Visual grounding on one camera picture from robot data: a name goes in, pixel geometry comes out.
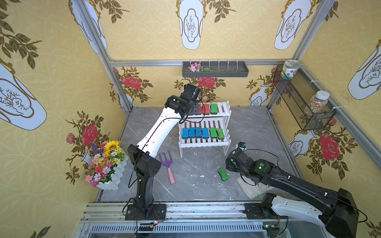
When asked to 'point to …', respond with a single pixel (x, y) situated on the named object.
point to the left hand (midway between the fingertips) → (185, 106)
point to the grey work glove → (253, 189)
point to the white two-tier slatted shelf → (211, 127)
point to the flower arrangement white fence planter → (107, 165)
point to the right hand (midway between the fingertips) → (230, 160)
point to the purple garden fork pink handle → (167, 162)
